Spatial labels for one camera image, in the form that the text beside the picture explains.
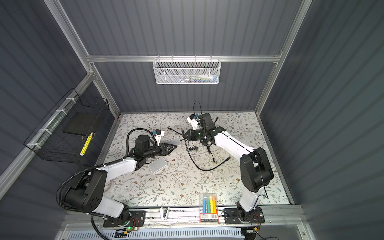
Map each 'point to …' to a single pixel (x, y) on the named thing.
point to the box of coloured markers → (208, 208)
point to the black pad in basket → (81, 123)
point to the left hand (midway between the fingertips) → (175, 146)
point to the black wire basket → (61, 135)
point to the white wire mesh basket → (187, 71)
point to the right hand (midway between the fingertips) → (185, 137)
